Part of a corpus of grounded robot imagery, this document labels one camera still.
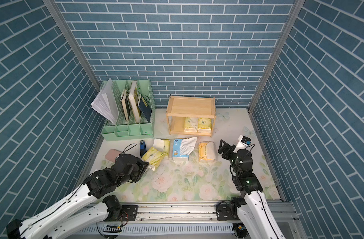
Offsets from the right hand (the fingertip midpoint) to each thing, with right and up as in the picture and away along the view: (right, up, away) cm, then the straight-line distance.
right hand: (227, 143), depth 78 cm
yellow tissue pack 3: (-9, +9, +25) cm, 28 cm away
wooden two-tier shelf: (-25, +21, +15) cm, 36 cm away
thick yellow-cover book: (-55, +26, +15) cm, 63 cm away
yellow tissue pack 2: (-19, +10, +25) cm, 33 cm away
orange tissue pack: (-9, -7, +16) cm, 20 cm away
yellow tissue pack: (-39, -8, +1) cm, 40 cm away
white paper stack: (-72, +23, +13) cm, 77 cm away
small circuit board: (-58, -41, -5) cm, 71 cm away
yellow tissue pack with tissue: (-37, -4, +16) cm, 41 cm away
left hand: (-37, -9, -4) cm, 39 cm away
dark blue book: (-54, +22, +32) cm, 66 cm away
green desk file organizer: (-66, +6, +25) cm, 71 cm away
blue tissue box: (-25, -5, +14) cm, 29 cm away
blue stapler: (-51, -6, +21) cm, 56 cm away
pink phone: (-70, -10, +17) cm, 73 cm away
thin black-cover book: (-65, +22, +24) cm, 73 cm away
